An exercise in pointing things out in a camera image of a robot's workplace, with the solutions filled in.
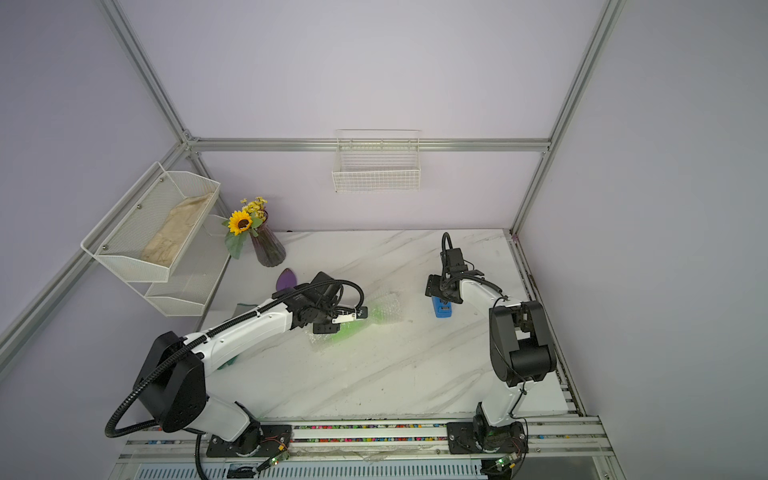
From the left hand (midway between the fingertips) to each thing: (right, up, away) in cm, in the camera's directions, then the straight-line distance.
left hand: (332, 315), depth 87 cm
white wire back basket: (+13, +49, +8) cm, 51 cm away
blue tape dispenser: (+34, 0, +8) cm, 35 cm away
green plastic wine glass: (+13, -1, +2) cm, 13 cm away
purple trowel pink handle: (-20, +9, +18) cm, 29 cm away
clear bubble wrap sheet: (+15, +1, +3) cm, 15 cm away
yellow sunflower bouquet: (-27, +29, +3) cm, 40 cm away
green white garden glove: (-33, 0, +11) cm, 35 cm away
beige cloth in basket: (-41, +21, -10) cm, 48 cm away
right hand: (+34, +5, +10) cm, 36 cm away
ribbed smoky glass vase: (-27, +21, +17) cm, 38 cm away
